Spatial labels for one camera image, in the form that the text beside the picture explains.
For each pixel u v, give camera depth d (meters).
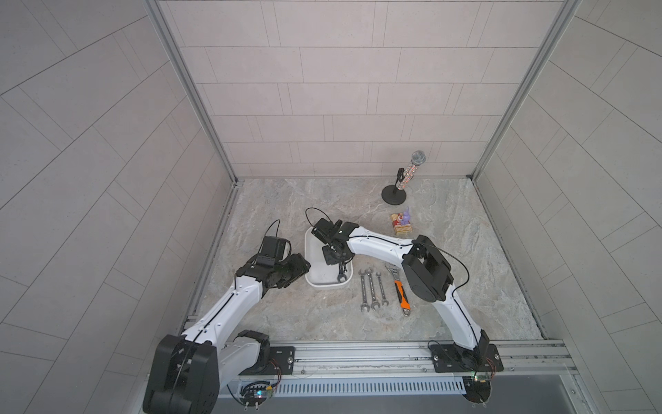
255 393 0.64
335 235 0.68
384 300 0.82
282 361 0.71
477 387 0.69
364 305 0.81
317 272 0.87
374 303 0.82
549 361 0.71
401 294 0.82
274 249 0.65
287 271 0.73
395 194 1.09
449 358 0.67
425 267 0.56
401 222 0.99
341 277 0.87
